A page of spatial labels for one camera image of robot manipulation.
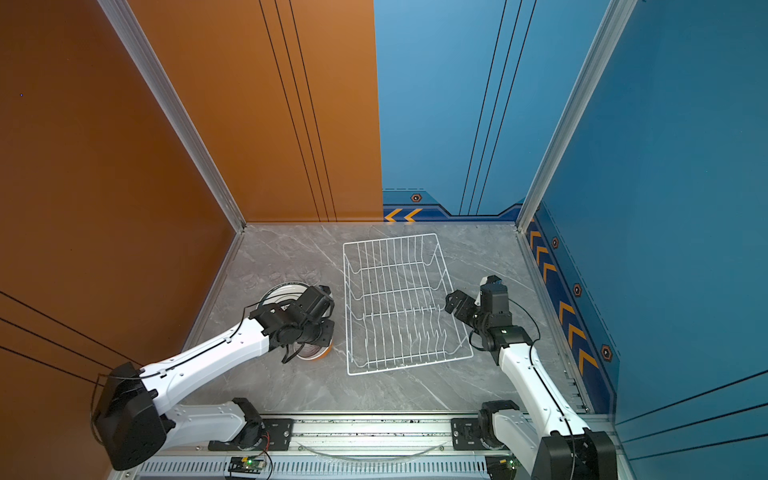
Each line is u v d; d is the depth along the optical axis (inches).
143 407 15.4
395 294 38.0
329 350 33.1
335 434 29.7
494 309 24.7
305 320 24.1
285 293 27.6
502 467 27.8
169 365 17.6
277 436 29.3
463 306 29.1
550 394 18.0
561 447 15.7
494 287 27.2
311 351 30.9
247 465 27.8
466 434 28.5
